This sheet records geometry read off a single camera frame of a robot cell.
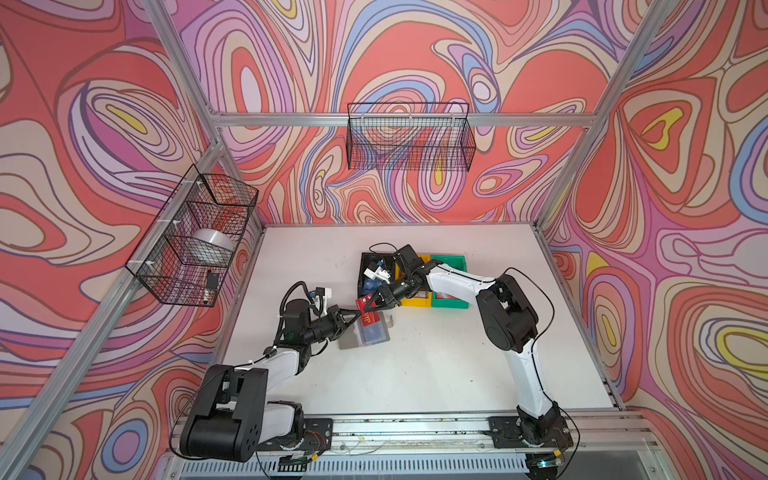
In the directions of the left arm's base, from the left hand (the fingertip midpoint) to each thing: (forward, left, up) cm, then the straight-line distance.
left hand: (362, 314), depth 83 cm
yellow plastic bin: (+10, -18, -9) cm, 23 cm away
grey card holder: (-2, +2, -10) cm, 10 cm away
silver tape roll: (+6, +35, +23) cm, 42 cm away
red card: (0, -2, -1) cm, 2 cm away
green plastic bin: (+8, -24, -6) cm, 26 cm away
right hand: (+1, -2, -2) cm, 3 cm away
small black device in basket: (+2, +37, +15) cm, 39 cm away
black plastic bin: (+15, 0, -9) cm, 18 cm away
